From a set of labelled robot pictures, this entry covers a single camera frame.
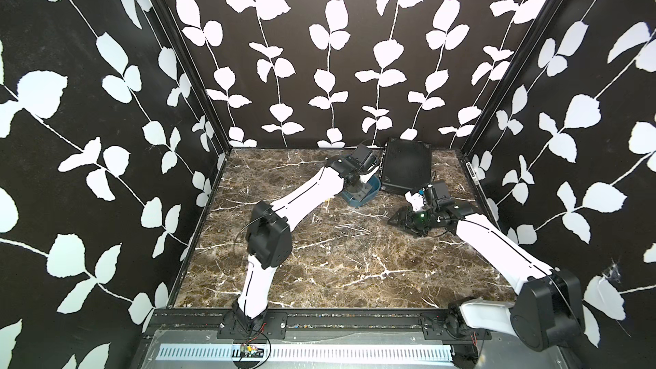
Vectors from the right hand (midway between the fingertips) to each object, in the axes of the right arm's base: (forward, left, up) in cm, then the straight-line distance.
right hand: (391, 219), depth 82 cm
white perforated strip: (-35, +25, -14) cm, 45 cm away
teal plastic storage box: (+2, +8, +9) cm, 12 cm away
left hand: (+12, +10, +3) cm, 16 cm away
